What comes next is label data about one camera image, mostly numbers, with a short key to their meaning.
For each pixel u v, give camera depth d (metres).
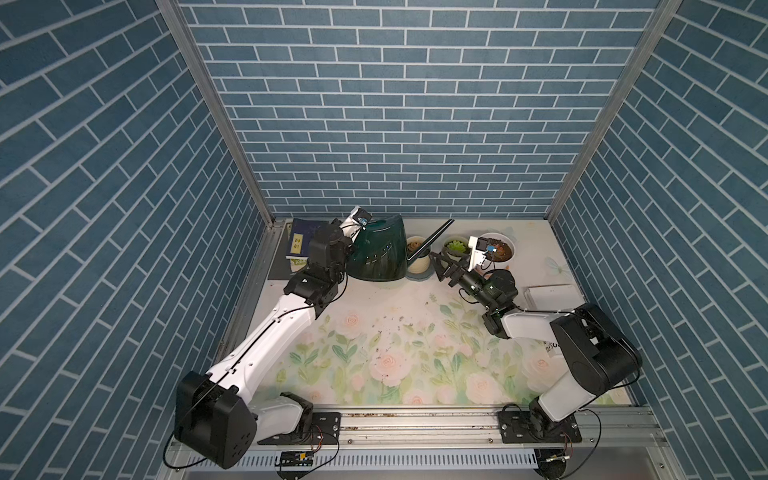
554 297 0.96
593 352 0.47
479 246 0.74
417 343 0.89
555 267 1.08
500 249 0.99
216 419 0.38
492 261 0.97
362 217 0.65
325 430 0.74
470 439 0.73
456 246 0.99
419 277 1.00
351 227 0.65
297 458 0.72
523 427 0.74
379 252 0.76
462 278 0.75
